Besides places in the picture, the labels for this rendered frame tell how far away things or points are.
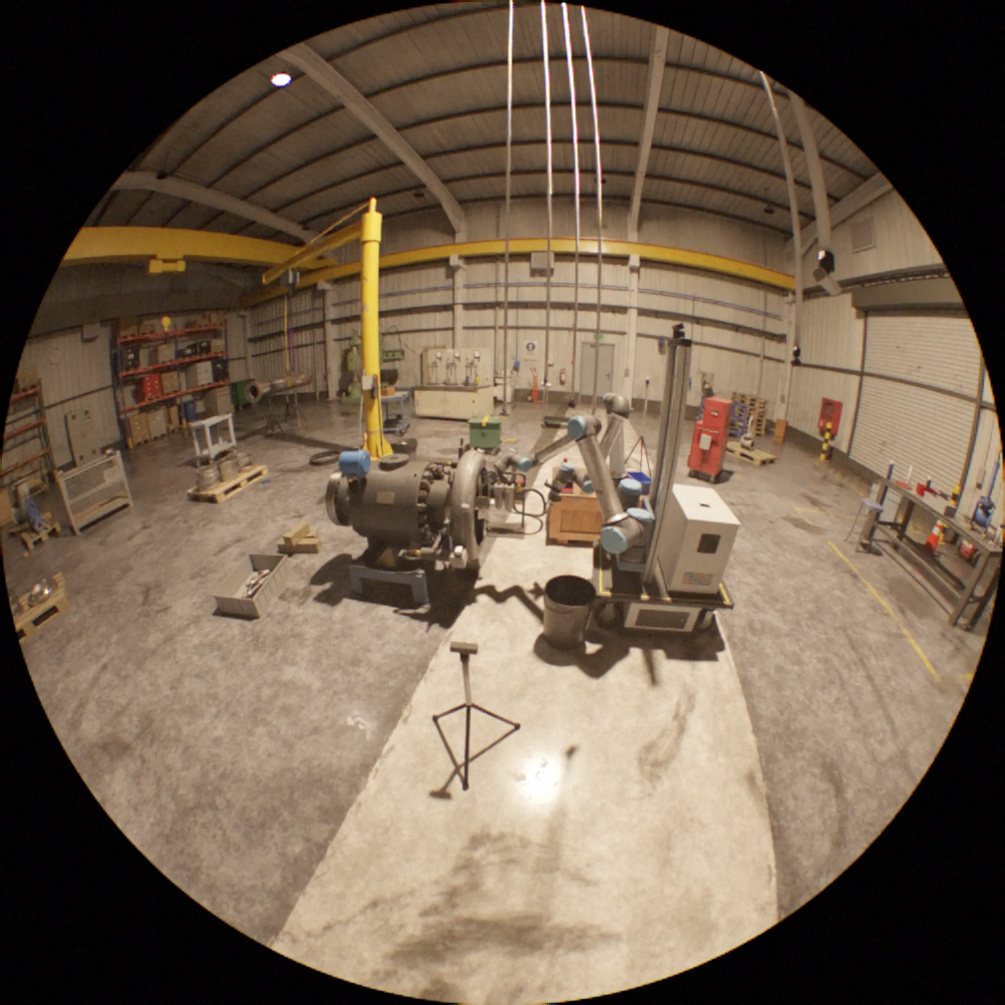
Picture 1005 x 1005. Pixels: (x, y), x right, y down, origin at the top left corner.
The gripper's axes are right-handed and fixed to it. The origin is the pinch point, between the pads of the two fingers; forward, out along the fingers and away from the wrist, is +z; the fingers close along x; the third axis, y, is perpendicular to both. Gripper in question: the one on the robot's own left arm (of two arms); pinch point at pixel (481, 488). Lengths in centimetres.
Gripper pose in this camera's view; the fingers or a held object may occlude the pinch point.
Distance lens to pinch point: 233.5
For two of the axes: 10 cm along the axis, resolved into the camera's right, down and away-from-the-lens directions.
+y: -7.0, -6.8, -2.0
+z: -6.6, 7.3, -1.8
